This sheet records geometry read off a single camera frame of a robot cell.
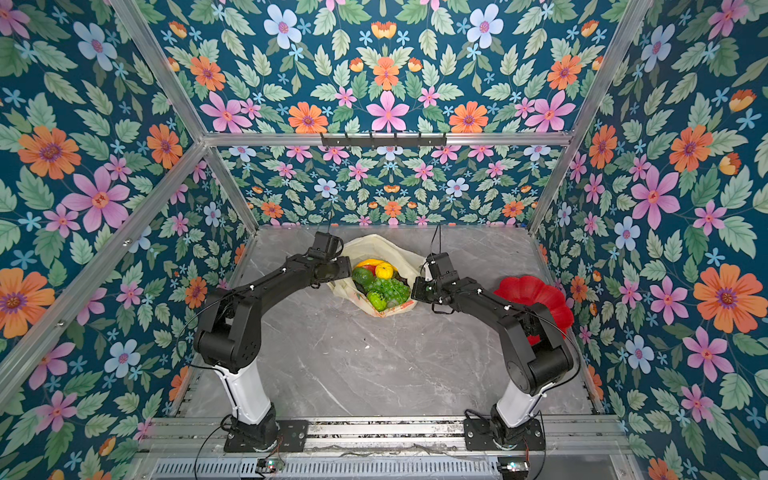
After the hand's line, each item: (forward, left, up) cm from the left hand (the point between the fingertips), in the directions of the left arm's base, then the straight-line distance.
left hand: (346, 264), depth 97 cm
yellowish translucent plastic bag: (+6, -11, +1) cm, 12 cm away
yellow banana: (+5, -7, -6) cm, 10 cm away
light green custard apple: (-13, -10, -4) cm, 16 cm away
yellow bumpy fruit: (0, -12, -4) cm, 13 cm away
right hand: (-10, -23, -1) cm, 25 cm away
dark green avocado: (-4, -6, -2) cm, 7 cm away
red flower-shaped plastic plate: (-11, -61, -7) cm, 62 cm away
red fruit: (+1, -8, -5) cm, 10 cm away
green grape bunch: (-9, -15, -5) cm, 18 cm away
